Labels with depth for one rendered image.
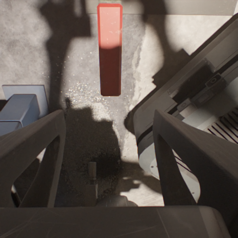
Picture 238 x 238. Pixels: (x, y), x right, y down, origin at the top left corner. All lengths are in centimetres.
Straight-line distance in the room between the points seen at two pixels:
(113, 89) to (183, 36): 54
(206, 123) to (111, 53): 40
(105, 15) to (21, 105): 59
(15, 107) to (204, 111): 54
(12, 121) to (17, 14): 30
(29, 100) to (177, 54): 50
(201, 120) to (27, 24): 55
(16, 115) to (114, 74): 53
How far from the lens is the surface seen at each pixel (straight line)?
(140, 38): 70
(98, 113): 81
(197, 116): 56
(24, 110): 72
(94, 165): 62
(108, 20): 19
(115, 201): 56
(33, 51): 75
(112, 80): 21
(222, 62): 62
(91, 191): 59
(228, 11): 75
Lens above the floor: 67
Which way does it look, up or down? 54 degrees down
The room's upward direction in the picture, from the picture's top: 177 degrees clockwise
